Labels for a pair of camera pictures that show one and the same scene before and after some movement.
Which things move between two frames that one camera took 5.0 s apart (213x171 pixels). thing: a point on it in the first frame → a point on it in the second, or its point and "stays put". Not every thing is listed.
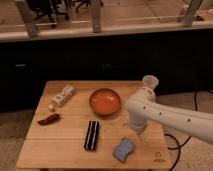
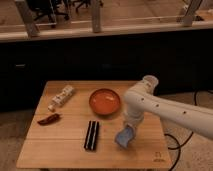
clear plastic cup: x=150 y=81 stays put
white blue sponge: x=122 y=149 → x=123 y=136
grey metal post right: x=187 y=20 stays put
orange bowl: x=104 y=101 stays put
